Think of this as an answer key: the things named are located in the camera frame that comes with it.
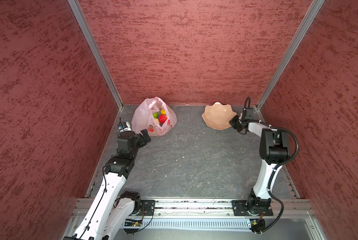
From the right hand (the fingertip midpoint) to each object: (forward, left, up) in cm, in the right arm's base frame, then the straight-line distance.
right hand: (227, 123), depth 104 cm
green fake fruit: (+8, +52, +1) cm, 53 cm away
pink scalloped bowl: (+9, +5, -2) cm, 10 cm away
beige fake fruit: (+4, +51, +1) cm, 51 cm away
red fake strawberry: (+5, +47, +2) cm, 47 cm away
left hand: (-21, +55, +18) cm, 62 cm away
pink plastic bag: (-3, +58, +12) cm, 59 cm away
